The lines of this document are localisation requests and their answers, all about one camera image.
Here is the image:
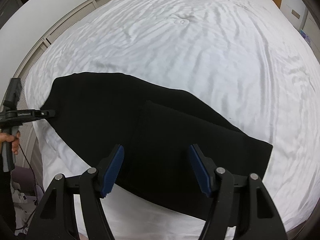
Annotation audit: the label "person's left hand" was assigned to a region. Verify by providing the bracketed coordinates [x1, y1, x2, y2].
[0, 132, 20, 155]

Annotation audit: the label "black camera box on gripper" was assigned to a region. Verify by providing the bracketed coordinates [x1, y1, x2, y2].
[3, 78, 22, 110]

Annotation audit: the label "blue patterned item beside bed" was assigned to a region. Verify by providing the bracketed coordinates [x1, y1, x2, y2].
[299, 29, 311, 46]

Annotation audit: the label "black pants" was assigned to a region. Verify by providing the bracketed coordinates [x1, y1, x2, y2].
[42, 73, 272, 219]

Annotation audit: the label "white bed sheet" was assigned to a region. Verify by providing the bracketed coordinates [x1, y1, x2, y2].
[25, 0, 319, 230]

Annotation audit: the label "black cable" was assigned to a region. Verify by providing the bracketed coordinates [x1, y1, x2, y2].
[15, 143, 46, 230]

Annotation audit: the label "wall socket plate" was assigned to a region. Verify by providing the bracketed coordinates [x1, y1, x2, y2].
[291, 9, 300, 19]

